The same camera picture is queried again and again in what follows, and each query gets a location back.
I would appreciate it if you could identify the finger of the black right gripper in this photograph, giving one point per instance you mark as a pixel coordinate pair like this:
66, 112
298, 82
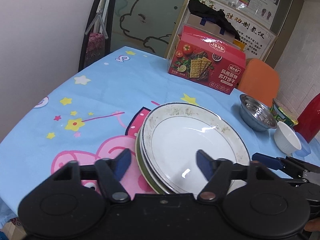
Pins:
268, 161

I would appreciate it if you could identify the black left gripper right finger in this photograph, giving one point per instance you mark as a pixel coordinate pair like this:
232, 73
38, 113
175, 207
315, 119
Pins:
218, 175

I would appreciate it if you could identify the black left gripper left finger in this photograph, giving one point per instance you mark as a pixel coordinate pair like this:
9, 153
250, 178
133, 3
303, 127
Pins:
110, 172

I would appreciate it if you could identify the white ribbed bowl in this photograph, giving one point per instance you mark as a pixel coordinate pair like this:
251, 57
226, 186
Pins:
286, 139

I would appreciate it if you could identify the white floral plate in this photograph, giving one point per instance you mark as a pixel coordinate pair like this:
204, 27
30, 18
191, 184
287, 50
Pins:
153, 175

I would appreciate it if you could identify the stainless steel bowl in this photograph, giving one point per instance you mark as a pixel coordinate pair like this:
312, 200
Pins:
256, 115

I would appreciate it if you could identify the white gold-rimmed plate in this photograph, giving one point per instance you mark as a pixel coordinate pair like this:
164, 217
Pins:
172, 133

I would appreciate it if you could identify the person's right hand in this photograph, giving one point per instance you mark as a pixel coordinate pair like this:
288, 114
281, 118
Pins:
313, 225

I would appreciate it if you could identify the blue translucent plastic bowl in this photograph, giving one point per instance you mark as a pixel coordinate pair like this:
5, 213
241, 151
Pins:
305, 150

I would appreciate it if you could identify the light green plastic plate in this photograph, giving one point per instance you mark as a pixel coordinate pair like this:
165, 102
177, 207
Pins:
144, 171

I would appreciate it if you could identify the red thermos jug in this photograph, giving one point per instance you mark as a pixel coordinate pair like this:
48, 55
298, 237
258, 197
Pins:
309, 120

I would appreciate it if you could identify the green instant noodle cup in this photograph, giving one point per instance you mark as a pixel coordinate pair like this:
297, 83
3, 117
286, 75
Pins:
282, 113

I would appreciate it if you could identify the orange chair right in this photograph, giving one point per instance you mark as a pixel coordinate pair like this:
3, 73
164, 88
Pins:
260, 81

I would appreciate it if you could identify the red cracker box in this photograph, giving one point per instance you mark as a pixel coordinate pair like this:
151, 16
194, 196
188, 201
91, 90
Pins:
205, 59

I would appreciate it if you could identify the yellow snack bag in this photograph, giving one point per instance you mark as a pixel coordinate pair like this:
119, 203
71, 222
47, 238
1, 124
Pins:
239, 44

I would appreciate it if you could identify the black metal rack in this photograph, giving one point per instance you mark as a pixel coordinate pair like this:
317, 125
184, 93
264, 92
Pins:
98, 32

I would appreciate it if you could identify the white wall poster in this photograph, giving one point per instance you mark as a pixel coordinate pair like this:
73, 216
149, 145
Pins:
253, 21

